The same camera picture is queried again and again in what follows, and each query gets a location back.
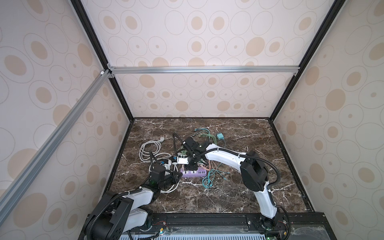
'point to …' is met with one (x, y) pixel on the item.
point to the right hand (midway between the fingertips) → (186, 164)
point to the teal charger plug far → (220, 136)
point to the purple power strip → (200, 172)
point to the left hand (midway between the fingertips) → (186, 173)
